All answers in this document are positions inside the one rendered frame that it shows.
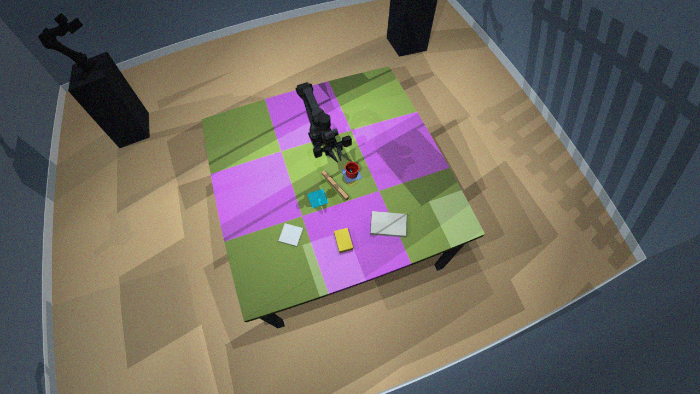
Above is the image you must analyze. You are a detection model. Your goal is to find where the long wooden beam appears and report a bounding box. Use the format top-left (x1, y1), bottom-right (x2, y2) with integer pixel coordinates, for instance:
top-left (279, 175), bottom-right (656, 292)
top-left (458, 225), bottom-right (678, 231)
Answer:
top-left (322, 170), bottom-right (349, 200)

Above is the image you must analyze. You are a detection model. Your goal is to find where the yellow rectangular block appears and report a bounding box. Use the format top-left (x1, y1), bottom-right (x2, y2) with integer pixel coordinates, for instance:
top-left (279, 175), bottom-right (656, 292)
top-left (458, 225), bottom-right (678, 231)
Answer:
top-left (334, 228), bottom-right (353, 253)

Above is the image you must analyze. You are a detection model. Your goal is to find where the red cup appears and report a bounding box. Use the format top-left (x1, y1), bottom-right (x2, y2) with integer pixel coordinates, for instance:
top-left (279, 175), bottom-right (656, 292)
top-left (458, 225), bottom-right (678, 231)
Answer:
top-left (345, 161), bottom-right (359, 178)

